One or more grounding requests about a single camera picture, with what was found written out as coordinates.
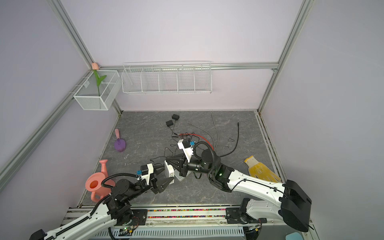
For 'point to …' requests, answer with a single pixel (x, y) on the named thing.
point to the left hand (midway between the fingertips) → (170, 173)
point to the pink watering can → (93, 183)
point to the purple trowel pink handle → (119, 144)
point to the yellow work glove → (258, 169)
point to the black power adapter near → (169, 123)
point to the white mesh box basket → (100, 91)
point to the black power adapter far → (175, 117)
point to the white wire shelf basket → (167, 78)
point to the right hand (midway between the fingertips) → (166, 162)
